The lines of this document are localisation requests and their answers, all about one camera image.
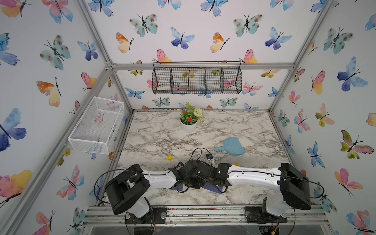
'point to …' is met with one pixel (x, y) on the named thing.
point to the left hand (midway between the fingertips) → (206, 184)
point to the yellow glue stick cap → (170, 157)
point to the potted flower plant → (189, 117)
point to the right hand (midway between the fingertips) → (208, 176)
